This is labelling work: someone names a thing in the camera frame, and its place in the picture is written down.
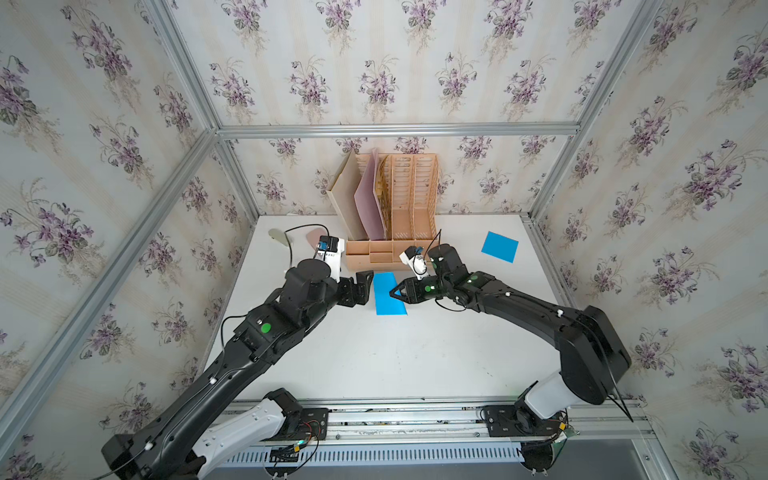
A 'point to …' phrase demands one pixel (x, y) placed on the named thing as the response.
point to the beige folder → (342, 192)
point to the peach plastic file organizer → (408, 185)
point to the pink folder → (365, 200)
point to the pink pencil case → (313, 236)
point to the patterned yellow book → (384, 190)
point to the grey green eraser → (278, 235)
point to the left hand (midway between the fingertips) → (363, 273)
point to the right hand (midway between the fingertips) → (396, 293)
